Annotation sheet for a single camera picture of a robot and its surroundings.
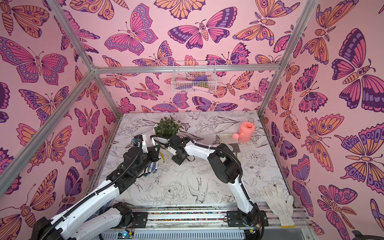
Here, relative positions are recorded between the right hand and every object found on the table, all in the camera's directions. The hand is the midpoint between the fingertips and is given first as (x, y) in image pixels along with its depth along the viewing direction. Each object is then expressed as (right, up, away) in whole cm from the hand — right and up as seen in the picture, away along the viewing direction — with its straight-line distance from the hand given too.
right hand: (178, 157), depth 95 cm
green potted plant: (-6, +19, -4) cm, 20 cm away
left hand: (-7, +10, -18) cm, 22 cm away
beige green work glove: (+34, +11, +11) cm, 37 cm away
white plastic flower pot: (-9, +12, -7) cm, 16 cm away
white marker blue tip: (-12, -3, -3) cm, 13 cm away
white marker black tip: (-13, -5, -4) cm, 14 cm away
